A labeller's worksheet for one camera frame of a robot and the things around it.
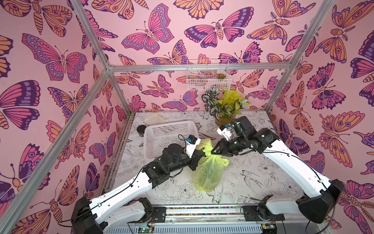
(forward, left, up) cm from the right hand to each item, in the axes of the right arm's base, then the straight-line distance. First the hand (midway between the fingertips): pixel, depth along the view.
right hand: (213, 151), depth 69 cm
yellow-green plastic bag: (-9, +2, -5) cm, 11 cm away
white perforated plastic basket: (+25, +36, -24) cm, 50 cm away
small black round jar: (+28, +47, -20) cm, 59 cm away
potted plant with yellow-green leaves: (+39, -11, -8) cm, 42 cm away
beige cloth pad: (+43, +40, -25) cm, 64 cm away
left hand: (-1, +4, 0) cm, 4 cm away
